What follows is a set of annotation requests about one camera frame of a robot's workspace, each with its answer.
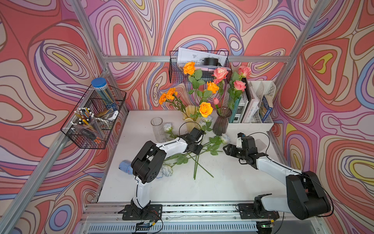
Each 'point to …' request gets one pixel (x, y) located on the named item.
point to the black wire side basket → (105, 117)
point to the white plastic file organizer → (254, 113)
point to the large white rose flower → (215, 141)
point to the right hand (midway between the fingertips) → (228, 152)
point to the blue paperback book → (265, 109)
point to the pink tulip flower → (216, 102)
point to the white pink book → (252, 105)
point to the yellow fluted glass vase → (192, 117)
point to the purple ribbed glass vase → (220, 125)
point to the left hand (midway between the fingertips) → (200, 148)
